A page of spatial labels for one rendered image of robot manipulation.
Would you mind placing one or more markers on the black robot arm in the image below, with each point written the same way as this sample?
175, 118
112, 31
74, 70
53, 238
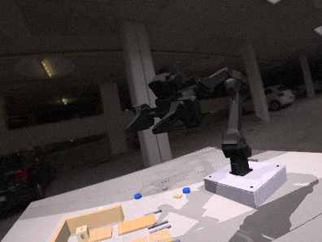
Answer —
172, 82

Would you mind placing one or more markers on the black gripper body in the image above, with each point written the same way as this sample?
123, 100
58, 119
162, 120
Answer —
163, 106

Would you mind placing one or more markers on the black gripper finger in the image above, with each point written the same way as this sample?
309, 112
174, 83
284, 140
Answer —
176, 119
138, 123

